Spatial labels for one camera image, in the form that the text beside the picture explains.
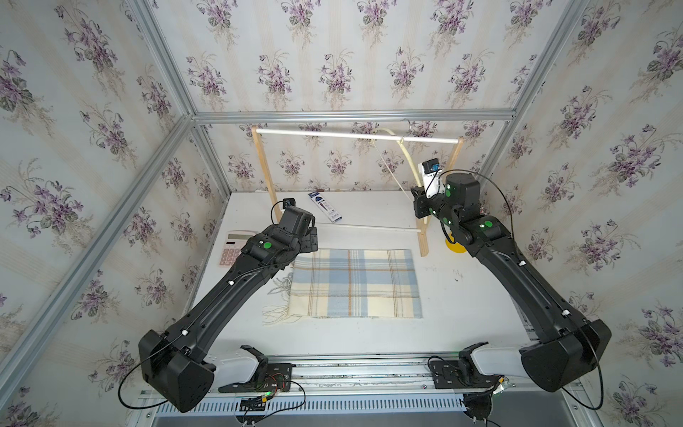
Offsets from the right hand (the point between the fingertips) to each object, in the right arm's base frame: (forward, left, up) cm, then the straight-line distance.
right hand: (418, 187), depth 74 cm
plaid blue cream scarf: (-15, +20, -32) cm, 41 cm away
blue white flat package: (+25, +33, -33) cm, 53 cm away
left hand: (-10, +33, -11) cm, 36 cm away
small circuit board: (-49, +45, -36) cm, 75 cm away
